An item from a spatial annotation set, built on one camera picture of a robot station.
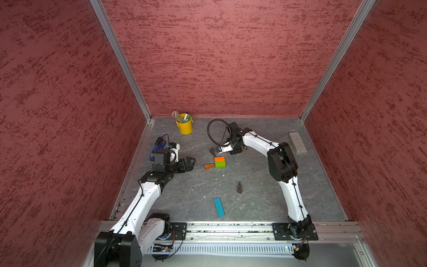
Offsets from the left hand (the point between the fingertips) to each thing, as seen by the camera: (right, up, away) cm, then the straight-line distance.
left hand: (187, 164), depth 83 cm
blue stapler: (-22, +9, +20) cm, 31 cm away
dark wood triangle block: (+27, -14, +2) cm, 30 cm away
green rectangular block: (+17, -3, +12) cm, 21 cm away
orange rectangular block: (+17, 0, +14) cm, 22 cm away
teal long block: (+16, -21, -3) cm, 27 cm away
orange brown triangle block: (+10, -3, +11) cm, 15 cm away
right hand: (+24, +7, +20) cm, 32 cm away
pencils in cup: (-10, +26, +17) cm, 33 cm away
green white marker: (-5, +26, +24) cm, 36 cm away
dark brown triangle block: (+12, +4, +19) cm, 23 cm away
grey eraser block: (+68, +10, +22) cm, 72 cm away
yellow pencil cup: (-6, +19, +24) cm, 32 cm away
